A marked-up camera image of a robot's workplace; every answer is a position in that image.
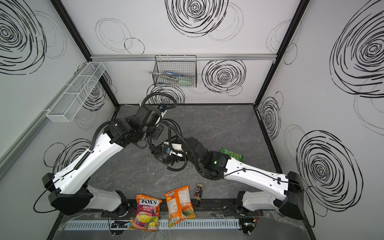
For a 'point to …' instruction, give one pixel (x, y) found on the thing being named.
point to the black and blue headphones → (160, 155)
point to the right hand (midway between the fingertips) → (178, 138)
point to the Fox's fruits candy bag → (146, 215)
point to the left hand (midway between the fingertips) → (158, 124)
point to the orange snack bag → (179, 205)
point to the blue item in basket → (169, 73)
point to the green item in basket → (178, 81)
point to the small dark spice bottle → (197, 195)
